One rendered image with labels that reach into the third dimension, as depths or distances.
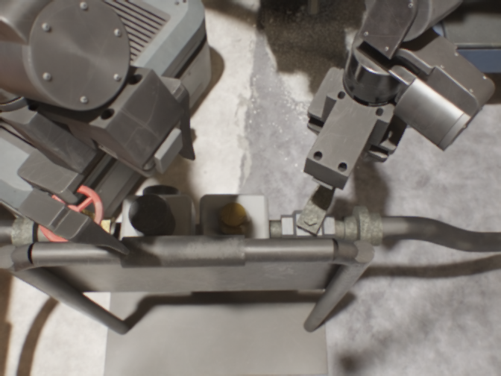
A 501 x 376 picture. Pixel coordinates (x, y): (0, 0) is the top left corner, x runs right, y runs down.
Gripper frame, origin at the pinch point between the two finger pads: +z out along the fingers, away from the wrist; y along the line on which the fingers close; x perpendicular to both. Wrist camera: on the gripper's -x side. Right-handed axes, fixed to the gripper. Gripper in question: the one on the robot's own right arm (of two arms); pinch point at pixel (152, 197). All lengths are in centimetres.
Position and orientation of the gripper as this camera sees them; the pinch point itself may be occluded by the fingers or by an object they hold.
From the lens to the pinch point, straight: 46.0
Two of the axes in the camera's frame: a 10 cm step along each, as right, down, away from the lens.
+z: 4.3, 5.6, 7.1
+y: 5.2, -7.9, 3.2
